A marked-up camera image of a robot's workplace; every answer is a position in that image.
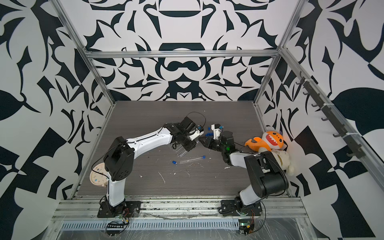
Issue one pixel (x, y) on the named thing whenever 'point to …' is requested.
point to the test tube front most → (203, 157)
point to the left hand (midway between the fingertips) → (193, 141)
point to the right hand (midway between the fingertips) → (199, 137)
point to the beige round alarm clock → (98, 179)
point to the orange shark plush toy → (269, 140)
